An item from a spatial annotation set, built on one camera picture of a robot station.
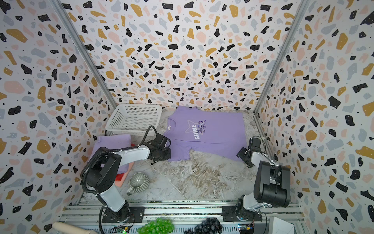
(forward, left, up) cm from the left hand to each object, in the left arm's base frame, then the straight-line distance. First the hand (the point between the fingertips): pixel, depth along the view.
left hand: (171, 153), depth 94 cm
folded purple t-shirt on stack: (+5, +36, +7) cm, 37 cm away
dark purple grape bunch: (-39, -22, +4) cm, 45 cm away
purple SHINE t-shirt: (+19, -28, -5) cm, 34 cm away
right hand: (0, -46, 0) cm, 46 cm away
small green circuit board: (-39, +21, -3) cm, 44 cm away
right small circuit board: (-40, -40, -3) cm, 57 cm away
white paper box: (-40, -54, +2) cm, 67 cm away
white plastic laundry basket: (+33, +33, -4) cm, 47 cm away
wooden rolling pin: (-38, +47, -1) cm, 61 cm away
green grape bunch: (-38, +1, +2) cm, 38 cm away
